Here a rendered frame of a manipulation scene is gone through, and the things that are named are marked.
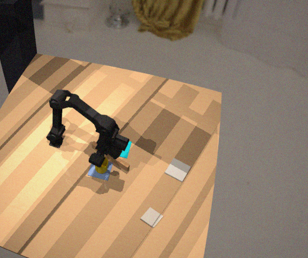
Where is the yellow cup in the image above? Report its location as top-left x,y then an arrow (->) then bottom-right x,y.
95,158 -> 109,174

